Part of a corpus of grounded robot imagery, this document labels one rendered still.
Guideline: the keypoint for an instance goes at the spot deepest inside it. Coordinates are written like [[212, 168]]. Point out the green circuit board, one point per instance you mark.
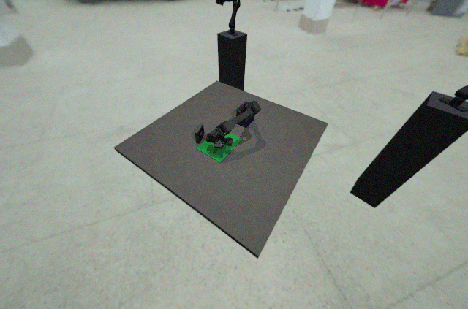
[[216, 153]]

